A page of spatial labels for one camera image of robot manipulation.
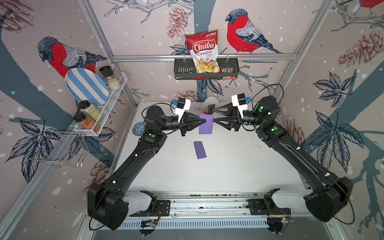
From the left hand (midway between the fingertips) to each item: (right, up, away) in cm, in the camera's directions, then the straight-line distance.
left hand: (206, 120), depth 58 cm
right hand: (+3, +2, +1) cm, 4 cm away
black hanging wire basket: (-12, +31, +36) cm, 49 cm away
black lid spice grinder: (-52, +22, +25) cm, 62 cm away
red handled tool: (+2, +3, +43) cm, 43 cm away
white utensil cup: (+5, +12, +45) cm, 47 cm away
